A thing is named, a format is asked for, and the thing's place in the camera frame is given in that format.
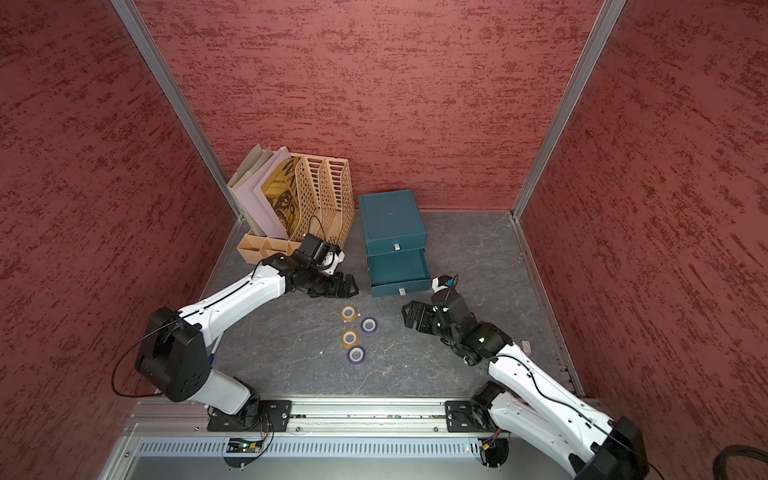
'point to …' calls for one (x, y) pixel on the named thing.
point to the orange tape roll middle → (350, 338)
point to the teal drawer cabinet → (393, 225)
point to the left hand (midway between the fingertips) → (343, 296)
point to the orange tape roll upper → (349, 313)
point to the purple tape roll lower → (356, 355)
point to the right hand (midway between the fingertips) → (414, 319)
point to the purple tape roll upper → (369, 325)
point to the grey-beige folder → (250, 163)
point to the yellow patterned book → (283, 191)
